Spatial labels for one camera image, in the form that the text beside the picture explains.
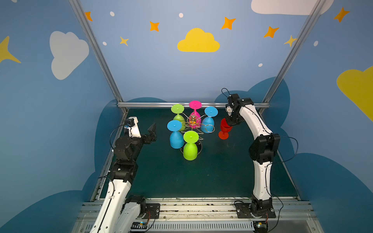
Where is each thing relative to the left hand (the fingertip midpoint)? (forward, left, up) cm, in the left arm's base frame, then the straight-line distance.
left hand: (144, 123), depth 70 cm
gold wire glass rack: (+6, -28, -13) cm, 31 cm away
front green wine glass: (-8, -23, -11) cm, 27 cm away
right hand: (+17, -52, -18) cm, 57 cm away
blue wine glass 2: (+11, -33, -13) cm, 37 cm away
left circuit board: (-38, +3, -36) cm, 52 cm away
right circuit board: (-38, -59, -36) cm, 79 cm away
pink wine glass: (+6, -25, -3) cm, 26 cm away
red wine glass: (+17, -48, -31) cm, 60 cm away
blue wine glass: (-1, -15, -11) cm, 19 cm away
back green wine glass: (+13, -15, -3) cm, 21 cm away
